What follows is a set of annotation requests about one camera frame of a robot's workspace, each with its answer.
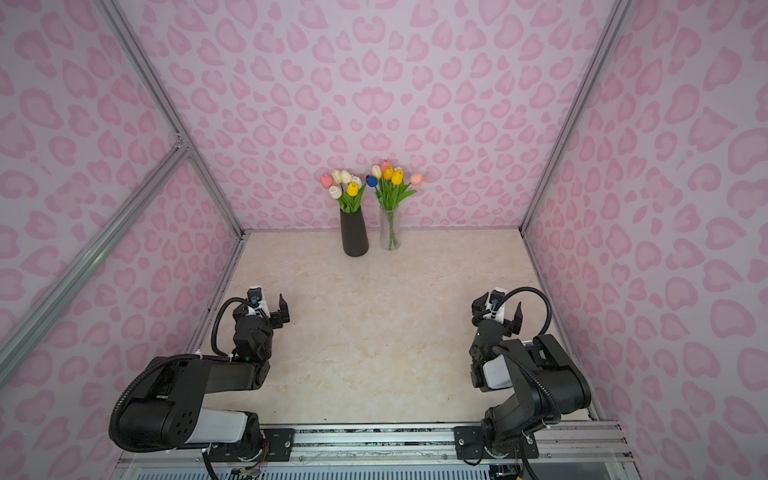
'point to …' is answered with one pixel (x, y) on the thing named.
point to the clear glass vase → (390, 226)
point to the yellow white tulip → (376, 171)
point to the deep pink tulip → (326, 180)
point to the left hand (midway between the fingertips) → (264, 294)
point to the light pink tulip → (416, 179)
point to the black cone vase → (354, 234)
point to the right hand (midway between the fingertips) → (504, 295)
